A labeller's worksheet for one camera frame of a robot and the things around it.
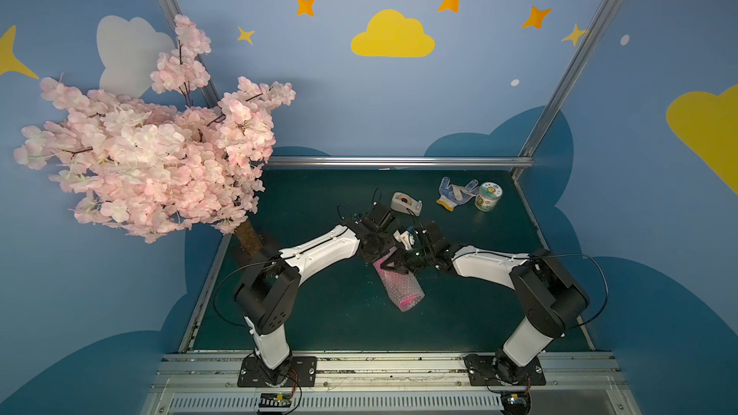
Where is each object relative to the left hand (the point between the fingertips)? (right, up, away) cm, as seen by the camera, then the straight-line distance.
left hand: (392, 245), depth 88 cm
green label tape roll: (+37, +17, +16) cm, 44 cm away
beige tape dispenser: (+6, +13, +19) cm, 24 cm away
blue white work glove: (+26, +16, +26) cm, 40 cm away
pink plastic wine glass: (+2, -11, -8) cm, 14 cm away
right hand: (-2, -5, -2) cm, 6 cm away
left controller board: (-31, -37, -16) cm, 51 cm away
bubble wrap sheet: (+2, -11, -9) cm, 14 cm away
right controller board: (+31, -38, -15) cm, 52 cm away
